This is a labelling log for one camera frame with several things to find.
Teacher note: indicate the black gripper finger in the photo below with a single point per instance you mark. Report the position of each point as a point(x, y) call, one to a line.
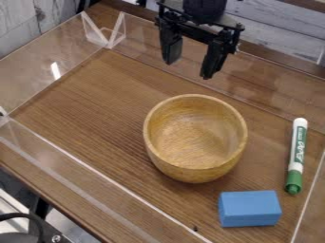
point(214, 59)
point(171, 42)

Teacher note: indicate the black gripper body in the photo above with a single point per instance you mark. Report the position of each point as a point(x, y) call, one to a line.
point(202, 21)

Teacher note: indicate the green and white marker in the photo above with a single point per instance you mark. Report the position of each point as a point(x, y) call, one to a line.
point(297, 156)

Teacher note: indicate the blue rectangular block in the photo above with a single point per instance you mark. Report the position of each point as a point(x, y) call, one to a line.
point(248, 208)

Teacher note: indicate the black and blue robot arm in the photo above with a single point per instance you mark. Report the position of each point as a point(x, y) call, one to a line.
point(199, 20)

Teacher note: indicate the brown wooden bowl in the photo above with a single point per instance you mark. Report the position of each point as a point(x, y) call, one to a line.
point(194, 135)

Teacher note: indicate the black metal table leg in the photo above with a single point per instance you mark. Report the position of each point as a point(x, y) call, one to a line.
point(41, 208)

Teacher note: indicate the clear acrylic corner bracket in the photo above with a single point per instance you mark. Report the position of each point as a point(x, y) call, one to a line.
point(104, 37)

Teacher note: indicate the clear acrylic front wall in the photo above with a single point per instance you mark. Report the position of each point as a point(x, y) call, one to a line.
point(109, 210)

